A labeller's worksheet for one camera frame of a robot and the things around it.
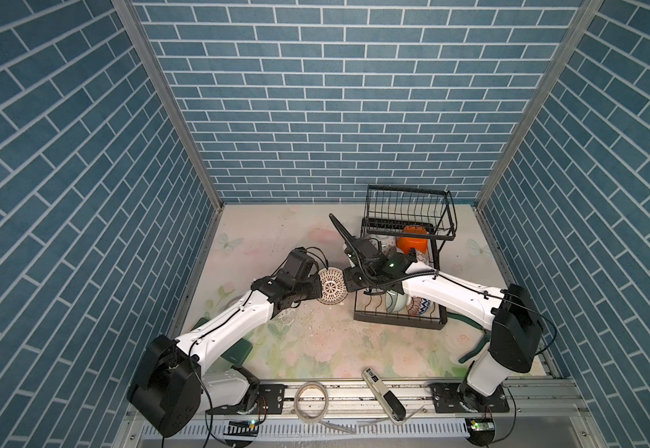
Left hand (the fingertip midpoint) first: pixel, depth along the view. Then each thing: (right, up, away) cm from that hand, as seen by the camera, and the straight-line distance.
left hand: (322, 285), depth 84 cm
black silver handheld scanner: (+19, -28, -15) cm, 37 cm away
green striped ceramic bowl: (+22, -5, -1) cm, 23 cm away
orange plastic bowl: (+34, +12, +17) cm, 40 cm away
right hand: (+6, +3, 0) cm, 7 cm away
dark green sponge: (-25, -20, -3) cm, 32 cm away
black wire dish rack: (+28, +17, +16) cm, 36 cm away
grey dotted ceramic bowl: (+3, 0, +1) cm, 3 cm away
